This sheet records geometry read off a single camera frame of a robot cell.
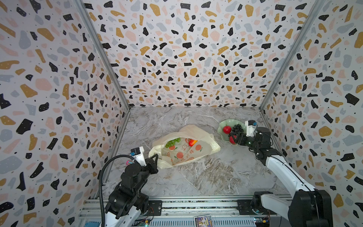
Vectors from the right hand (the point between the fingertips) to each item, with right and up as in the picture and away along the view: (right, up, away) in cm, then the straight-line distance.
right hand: (236, 133), depth 84 cm
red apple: (-1, +1, +19) cm, 19 cm away
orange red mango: (-26, -7, +11) cm, 29 cm away
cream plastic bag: (-33, -14, +11) cm, 38 cm away
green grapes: (-40, -7, +13) cm, 42 cm away
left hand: (-43, -10, -13) cm, 46 cm away
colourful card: (-21, -41, -15) cm, 49 cm away
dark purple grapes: (+6, +2, +16) cm, 17 cm away
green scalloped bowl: (+3, +6, +22) cm, 23 cm away
